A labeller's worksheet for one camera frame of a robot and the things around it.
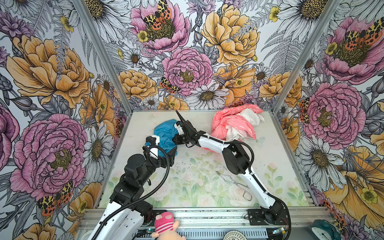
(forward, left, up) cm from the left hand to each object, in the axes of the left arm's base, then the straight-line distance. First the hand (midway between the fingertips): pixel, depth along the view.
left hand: (167, 149), depth 71 cm
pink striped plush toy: (-28, +1, -18) cm, 33 cm away
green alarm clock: (-31, -68, -18) cm, 77 cm away
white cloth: (+17, -37, -12) cm, 42 cm away
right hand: (+17, +1, -22) cm, 28 cm away
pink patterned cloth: (+33, -32, -14) cm, 48 cm away
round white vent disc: (-32, -30, -21) cm, 49 cm away
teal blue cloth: (+26, +7, -19) cm, 33 cm away
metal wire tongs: (-5, -32, -25) cm, 41 cm away
